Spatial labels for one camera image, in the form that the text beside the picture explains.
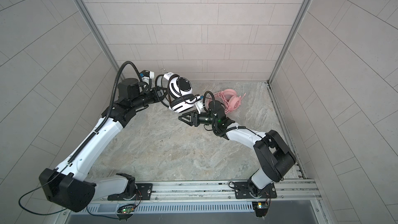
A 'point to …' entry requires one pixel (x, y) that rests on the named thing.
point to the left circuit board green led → (127, 210)
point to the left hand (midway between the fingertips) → (172, 88)
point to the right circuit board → (260, 208)
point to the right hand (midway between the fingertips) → (182, 119)
